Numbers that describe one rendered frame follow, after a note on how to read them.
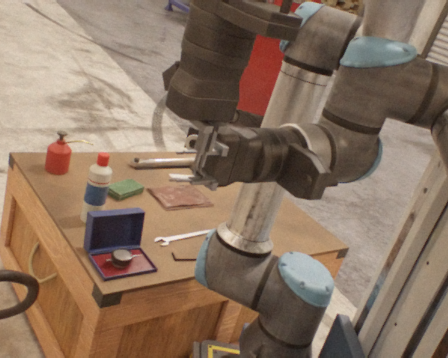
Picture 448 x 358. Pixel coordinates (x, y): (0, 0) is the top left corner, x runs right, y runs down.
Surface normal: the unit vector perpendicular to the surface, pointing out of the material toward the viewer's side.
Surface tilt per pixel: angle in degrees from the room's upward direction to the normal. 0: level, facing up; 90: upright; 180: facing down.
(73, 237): 0
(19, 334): 0
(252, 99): 90
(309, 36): 88
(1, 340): 0
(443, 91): 70
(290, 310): 90
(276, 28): 90
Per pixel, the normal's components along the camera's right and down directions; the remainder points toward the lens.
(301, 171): -0.78, 0.04
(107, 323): 0.56, 0.49
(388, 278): -0.96, -0.23
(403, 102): -0.08, 0.56
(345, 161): 0.61, 0.25
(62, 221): 0.27, -0.87
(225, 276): -0.32, 0.24
